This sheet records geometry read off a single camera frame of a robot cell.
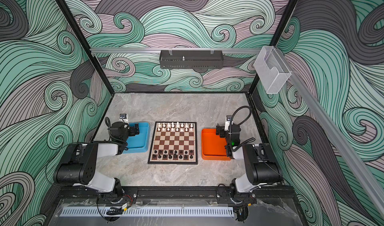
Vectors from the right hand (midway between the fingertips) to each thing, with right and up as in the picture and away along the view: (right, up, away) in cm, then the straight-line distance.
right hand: (226, 123), depth 93 cm
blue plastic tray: (-55, -12, -2) cm, 56 cm away
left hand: (-63, +1, +1) cm, 63 cm away
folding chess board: (-33, -12, -3) cm, 35 cm away
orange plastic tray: (-9, -15, -1) cm, 17 cm away
